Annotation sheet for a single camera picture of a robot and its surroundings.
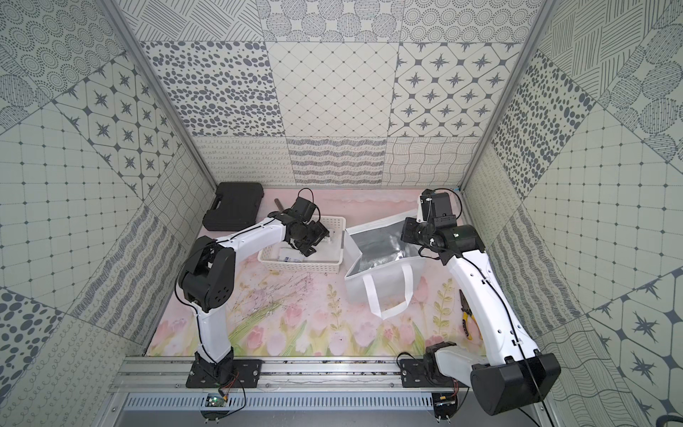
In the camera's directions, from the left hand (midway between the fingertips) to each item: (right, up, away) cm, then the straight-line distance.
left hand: (328, 235), depth 95 cm
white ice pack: (-14, -7, +1) cm, 16 cm away
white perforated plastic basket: (-1, -9, +3) cm, 9 cm away
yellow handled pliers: (+46, -24, -10) cm, 53 cm away
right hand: (+26, +2, -19) cm, 32 cm away
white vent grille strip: (-10, -43, -25) cm, 50 cm away
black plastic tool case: (-39, +10, +12) cm, 42 cm away
